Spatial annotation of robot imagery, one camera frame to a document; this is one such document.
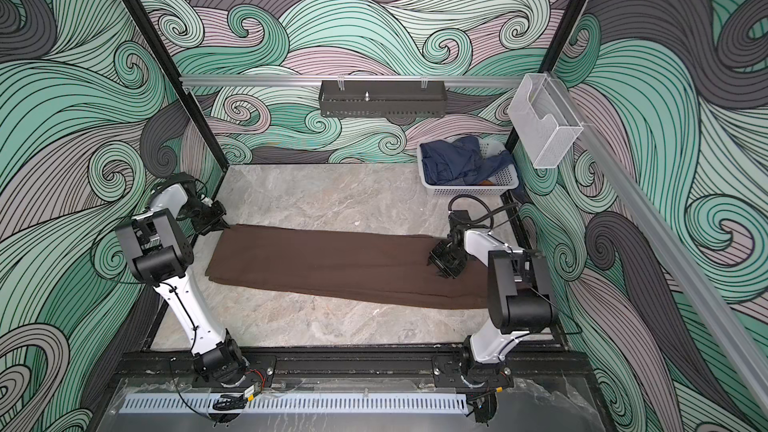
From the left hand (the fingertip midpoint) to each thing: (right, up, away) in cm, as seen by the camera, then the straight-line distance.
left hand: (226, 221), depth 97 cm
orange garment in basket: (+93, +13, +16) cm, 95 cm away
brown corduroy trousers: (+40, -14, -4) cm, 42 cm away
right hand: (+68, -13, -5) cm, 69 cm away
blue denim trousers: (+82, +21, +14) cm, 86 cm away
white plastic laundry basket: (+96, +28, +20) cm, 102 cm away
